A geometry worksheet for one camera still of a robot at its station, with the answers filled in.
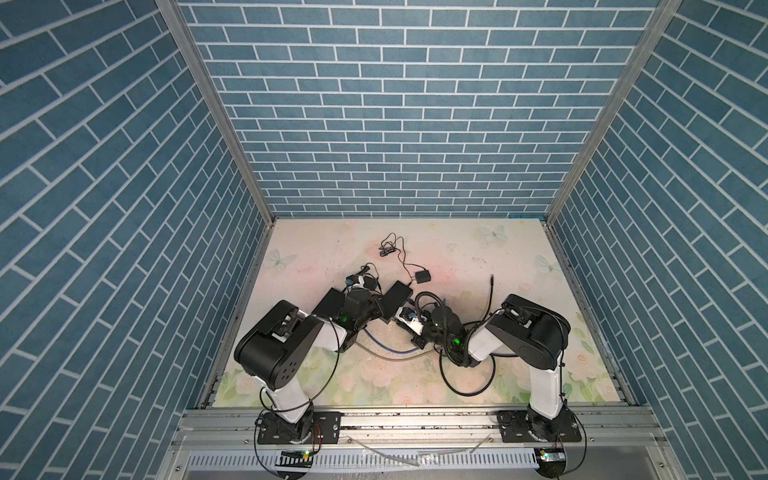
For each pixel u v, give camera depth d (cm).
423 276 103
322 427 74
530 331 52
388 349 87
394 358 85
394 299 98
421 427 75
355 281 86
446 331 73
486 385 79
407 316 79
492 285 102
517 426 74
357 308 75
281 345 48
